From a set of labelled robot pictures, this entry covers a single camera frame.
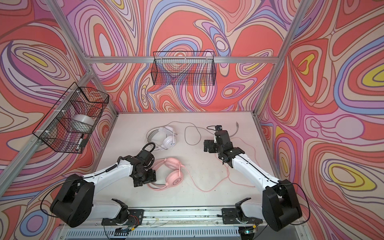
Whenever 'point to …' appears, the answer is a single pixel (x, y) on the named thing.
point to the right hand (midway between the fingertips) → (212, 145)
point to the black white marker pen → (80, 142)
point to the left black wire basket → (68, 125)
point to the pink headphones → (174, 178)
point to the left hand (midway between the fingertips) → (153, 180)
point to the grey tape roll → (81, 123)
